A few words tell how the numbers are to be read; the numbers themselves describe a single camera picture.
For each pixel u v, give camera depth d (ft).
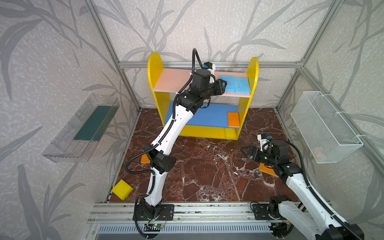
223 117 3.17
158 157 1.62
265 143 2.35
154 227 2.32
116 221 2.46
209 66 2.03
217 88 2.10
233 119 3.04
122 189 2.66
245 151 2.46
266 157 2.23
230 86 2.41
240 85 2.44
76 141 2.10
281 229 2.41
